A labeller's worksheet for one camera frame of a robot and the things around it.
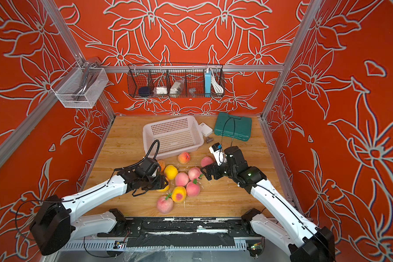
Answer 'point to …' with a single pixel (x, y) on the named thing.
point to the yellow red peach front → (179, 194)
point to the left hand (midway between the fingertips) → (164, 183)
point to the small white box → (206, 130)
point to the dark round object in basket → (144, 91)
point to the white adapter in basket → (161, 90)
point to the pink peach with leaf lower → (192, 188)
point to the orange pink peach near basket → (184, 158)
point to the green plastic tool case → (234, 127)
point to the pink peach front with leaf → (165, 204)
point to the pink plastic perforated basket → (175, 135)
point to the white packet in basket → (176, 88)
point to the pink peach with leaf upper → (194, 173)
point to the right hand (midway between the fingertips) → (205, 166)
